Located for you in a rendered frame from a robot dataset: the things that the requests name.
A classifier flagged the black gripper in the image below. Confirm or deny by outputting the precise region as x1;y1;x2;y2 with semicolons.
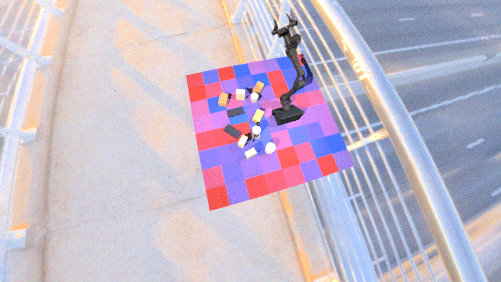
271;12;297;39

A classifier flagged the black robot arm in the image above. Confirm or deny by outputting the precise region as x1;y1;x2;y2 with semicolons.
278;27;306;112

